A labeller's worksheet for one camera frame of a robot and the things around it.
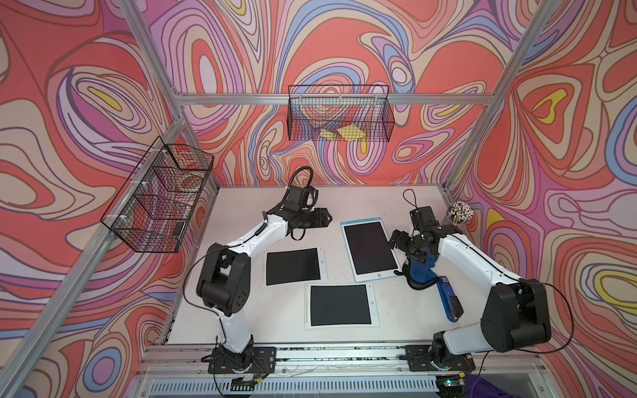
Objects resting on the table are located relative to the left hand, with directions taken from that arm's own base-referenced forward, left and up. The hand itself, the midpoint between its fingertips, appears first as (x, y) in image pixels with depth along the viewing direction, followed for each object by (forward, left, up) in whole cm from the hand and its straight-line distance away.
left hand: (328, 219), depth 90 cm
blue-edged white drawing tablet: (-6, -17, -14) cm, 23 cm away
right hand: (-11, -25, -6) cm, 28 cm away
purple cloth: (-49, -40, -11) cm, 64 cm away
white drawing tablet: (-26, -4, -15) cm, 30 cm away
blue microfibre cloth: (-15, -34, -12) cm, 39 cm away
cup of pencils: (0, -47, +4) cm, 47 cm away
